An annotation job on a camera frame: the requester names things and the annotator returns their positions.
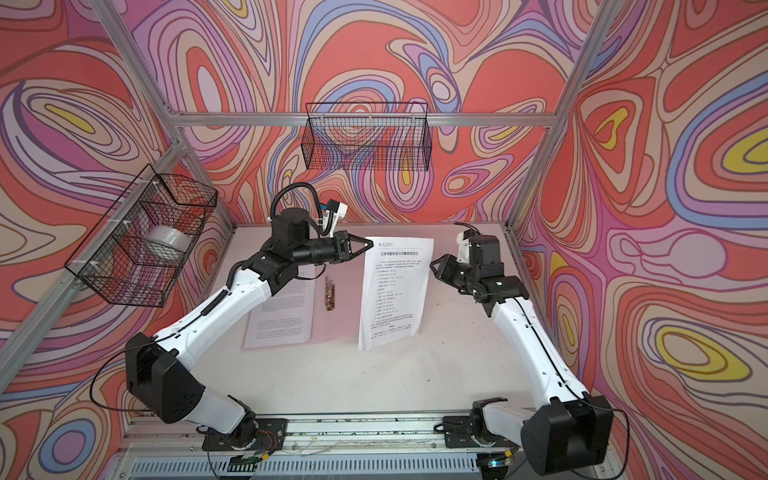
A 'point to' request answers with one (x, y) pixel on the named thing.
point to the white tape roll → (168, 242)
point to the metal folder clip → (330, 294)
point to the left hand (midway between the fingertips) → (374, 245)
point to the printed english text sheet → (286, 317)
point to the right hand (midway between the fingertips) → (437, 272)
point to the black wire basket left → (145, 243)
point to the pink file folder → (338, 301)
